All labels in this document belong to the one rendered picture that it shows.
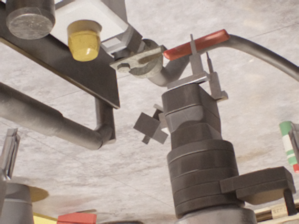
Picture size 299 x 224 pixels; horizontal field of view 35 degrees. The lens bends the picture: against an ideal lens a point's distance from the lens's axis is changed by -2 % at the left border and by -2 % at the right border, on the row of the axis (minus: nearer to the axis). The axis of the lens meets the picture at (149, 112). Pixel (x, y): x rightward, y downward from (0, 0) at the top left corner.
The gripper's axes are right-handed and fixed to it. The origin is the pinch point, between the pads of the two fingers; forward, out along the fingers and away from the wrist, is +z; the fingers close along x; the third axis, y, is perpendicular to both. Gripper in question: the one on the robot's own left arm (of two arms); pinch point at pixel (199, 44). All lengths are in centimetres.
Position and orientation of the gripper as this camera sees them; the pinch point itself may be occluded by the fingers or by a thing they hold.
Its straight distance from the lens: 58.6
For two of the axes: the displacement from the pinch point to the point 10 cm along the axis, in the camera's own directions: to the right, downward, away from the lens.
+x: 4.6, 3.0, 8.4
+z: -1.4, -9.1, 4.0
